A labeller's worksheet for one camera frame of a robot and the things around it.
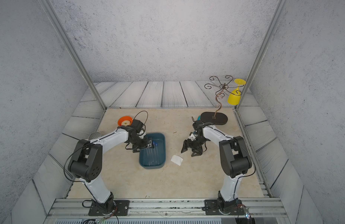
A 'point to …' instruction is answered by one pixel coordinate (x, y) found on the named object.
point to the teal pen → (199, 117)
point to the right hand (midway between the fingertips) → (187, 152)
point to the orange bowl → (125, 120)
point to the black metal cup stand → (215, 118)
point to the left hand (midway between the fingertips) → (151, 148)
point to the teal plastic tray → (154, 157)
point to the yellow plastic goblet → (234, 98)
